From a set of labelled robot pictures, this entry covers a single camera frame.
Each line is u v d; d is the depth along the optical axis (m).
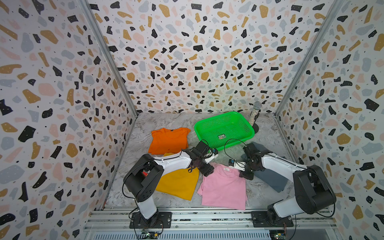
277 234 0.71
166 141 1.04
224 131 1.10
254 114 0.96
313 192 0.44
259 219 0.74
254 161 0.67
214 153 0.81
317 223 0.73
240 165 0.78
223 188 0.83
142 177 0.47
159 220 0.73
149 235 0.70
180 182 0.86
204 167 0.80
